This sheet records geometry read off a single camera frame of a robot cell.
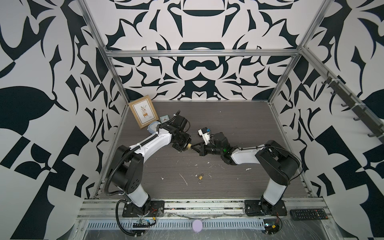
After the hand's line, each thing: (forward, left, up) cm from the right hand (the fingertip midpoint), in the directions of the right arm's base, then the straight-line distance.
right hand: (191, 147), depth 85 cm
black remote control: (-31, -56, -10) cm, 64 cm away
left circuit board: (-34, +23, -9) cm, 42 cm away
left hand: (+4, -1, +1) cm, 4 cm away
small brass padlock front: (-13, -5, -10) cm, 17 cm away
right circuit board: (-36, -37, -12) cm, 53 cm away
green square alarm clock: (+27, +19, -7) cm, 34 cm away
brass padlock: (+2, +2, -1) cm, 3 cm away
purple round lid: (-36, -2, -1) cm, 36 cm away
